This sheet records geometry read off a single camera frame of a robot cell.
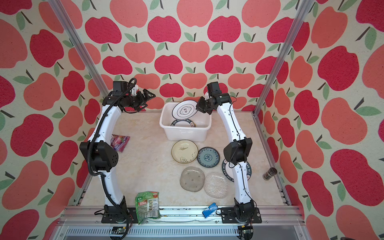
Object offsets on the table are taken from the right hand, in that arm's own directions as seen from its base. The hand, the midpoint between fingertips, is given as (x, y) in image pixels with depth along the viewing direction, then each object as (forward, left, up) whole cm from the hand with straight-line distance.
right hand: (196, 109), depth 89 cm
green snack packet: (-50, +21, -23) cm, 59 cm away
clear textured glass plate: (-35, -14, -25) cm, 46 cm away
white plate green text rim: (+7, +11, -22) cm, 25 cm away
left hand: (-2, +25, +6) cm, 26 cm away
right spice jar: (-29, -43, -15) cm, 54 cm away
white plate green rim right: (-27, -21, -23) cm, 42 cm away
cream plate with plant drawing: (-17, +6, -23) cm, 29 cm away
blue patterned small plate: (-18, -10, -25) cm, 32 cm away
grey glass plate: (-34, -1, -25) cm, 42 cm away
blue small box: (-49, -11, -22) cm, 55 cm away
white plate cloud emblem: (+2, +8, -3) cm, 9 cm away
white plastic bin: (-2, -3, -21) cm, 22 cm away
